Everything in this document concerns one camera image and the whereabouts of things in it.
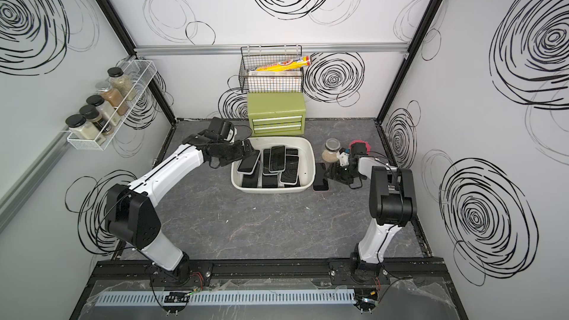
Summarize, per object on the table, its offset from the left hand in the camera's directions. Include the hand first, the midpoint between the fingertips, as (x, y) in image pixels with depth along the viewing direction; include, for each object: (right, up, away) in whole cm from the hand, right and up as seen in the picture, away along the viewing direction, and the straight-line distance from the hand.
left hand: (246, 153), depth 86 cm
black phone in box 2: (+9, -12, +8) cm, 17 cm away
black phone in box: (0, -12, +8) cm, 15 cm away
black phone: (+31, -13, +12) cm, 36 cm away
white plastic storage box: (+13, -6, +11) cm, 18 cm away
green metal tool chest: (+11, +17, +13) cm, 25 cm away
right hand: (+37, -11, +11) cm, 40 cm away
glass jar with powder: (+36, +2, +11) cm, 37 cm away
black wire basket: (+17, +29, +1) cm, 33 cm away
